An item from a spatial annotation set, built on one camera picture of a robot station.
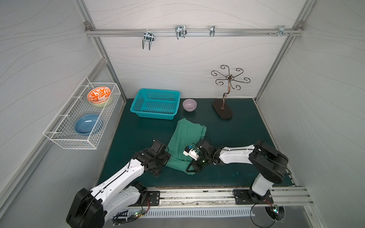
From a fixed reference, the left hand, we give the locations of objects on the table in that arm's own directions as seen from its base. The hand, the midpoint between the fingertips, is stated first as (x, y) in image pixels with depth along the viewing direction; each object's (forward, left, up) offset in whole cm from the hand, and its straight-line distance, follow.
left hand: (169, 162), depth 81 cm
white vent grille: (-23, -7, -6) cm, 25 cm away
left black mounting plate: (-17, +6, -4) cm, 19 cm away
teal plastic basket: (+52, +16, -5) cm, 54 cm away
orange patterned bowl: (+24, +37, +30) cm, 53 cm away
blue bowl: (+7, +36, +27) cm, 45 cm away
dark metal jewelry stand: (+43, -41, -4) cm, 59 cm away
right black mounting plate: (-16, -41, -5) cm, 44 cm away
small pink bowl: (+48, -12, -2) cm, 49 cm away
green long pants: (+20, -9, -2) cm, 22 cm away
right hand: (-3, -11, -4) cm, 12 cm away
